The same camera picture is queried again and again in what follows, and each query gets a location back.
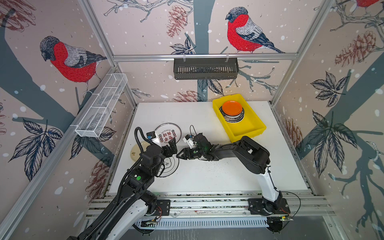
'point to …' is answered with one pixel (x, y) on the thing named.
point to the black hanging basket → (206, 68)
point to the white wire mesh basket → (92, 122)
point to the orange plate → (231, 108)
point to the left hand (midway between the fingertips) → (167, 140)
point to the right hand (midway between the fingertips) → (179, 158)
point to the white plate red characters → (166, 132)
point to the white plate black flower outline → (171, 164)
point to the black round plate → (231, 118)
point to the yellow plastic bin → (251, 125)
